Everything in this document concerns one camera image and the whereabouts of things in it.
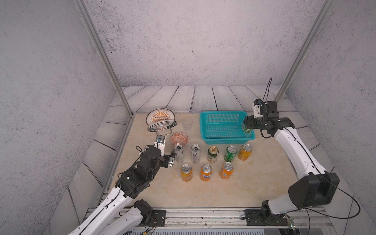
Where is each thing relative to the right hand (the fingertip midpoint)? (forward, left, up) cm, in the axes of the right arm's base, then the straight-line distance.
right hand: (250, 119), depth 81 cm
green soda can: (-11, +10, -16) cm, 22 cm away
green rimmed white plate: (+3, +51, -8) cm, 51 cm away
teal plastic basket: (+18, +9, -28) cm, 34 cm away
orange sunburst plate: (+13, +55, -9) cm, 57 cm away
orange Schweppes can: (-11, +1, -17) cm, 20 cm away
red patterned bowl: (+4, +42, -23) cm, 48 cm away
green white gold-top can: (-12, +20, -16) cm, 29 cm away
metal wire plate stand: (+11, +53, -21) cm, 58 cm away
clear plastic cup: (+17, +37, -20) cm, 45 cm away
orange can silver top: (-22, +14, -16) cm, 31 cm away
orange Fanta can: (-23, +25, -16) cm, 38 cm away
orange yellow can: (-23, +35, -16) cm, 45 cm away
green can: (-3, +2, -5) cm, 7 cm away
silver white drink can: (-13, +40, -14) cm, 44 cm away
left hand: (-18, +44, -1) cm, 47 cm away
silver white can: (-13, +30, -13) cm, 36 cm away
